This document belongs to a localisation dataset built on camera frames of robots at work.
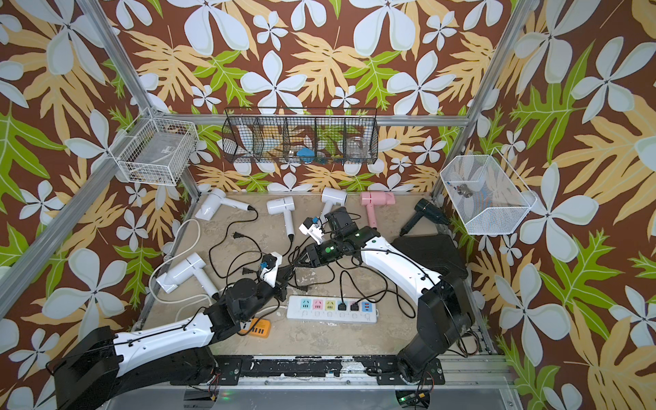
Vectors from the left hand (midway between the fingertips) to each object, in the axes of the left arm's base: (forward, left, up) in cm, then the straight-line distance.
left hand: (294, 264), depth 77 cm
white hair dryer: (+36, +8, -13) cm, 40 cm away
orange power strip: (-15, +11, -15) cm, 24 cm away
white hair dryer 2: (+40, -12, -12) cm, 43 cm away
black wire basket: (+50, -1, +12) cm, 52 cm away
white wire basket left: (+33, +48, +16) cm, 60 cm away
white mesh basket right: (+20, -63, +9) cm, 67 cm away
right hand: (0, -1, +2) cm, 2 cm away
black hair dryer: (+35, -52, -12) cm, 63 cm away
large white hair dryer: (+6, +39, -13) cm, 41 cm away
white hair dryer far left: (+38, +41, -13) cm, 57 cm away
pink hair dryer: (+39, -29, -13) cm, 51 cm away
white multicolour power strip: (-8, -5, -15) cm, 18 cm away
